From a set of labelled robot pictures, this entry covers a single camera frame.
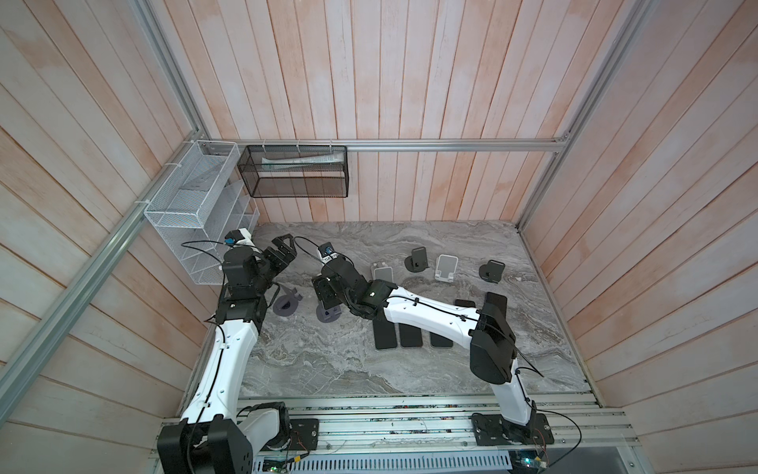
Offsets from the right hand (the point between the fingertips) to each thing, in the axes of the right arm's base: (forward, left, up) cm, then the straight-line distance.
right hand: (322, 274), depth 81 cm
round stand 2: (+1, +15, -19) cm, 25 cm away
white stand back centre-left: (+13, -17, -17) cm, 27 cm away
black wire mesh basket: (+43, +15, +4) cm, 46 cm away
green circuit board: (-40, -54, -21) cm, 70 cm away
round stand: (-4, 0, -16) cm, 17 cm away
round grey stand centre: (+18, -30, -16) cm, 38 cm away
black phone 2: (-8, -18, -19) cm, 28 cm away
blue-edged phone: (+4, -45, -22) cm, 51 cm away
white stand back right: (+14, -39, -15) cm, 45 cm away
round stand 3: (+14, -56, -16) cm, 60 cm away
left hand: (+3, +9, +8) cm, 12 cm away
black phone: (-8, -3, +4) cm, 10 cm away
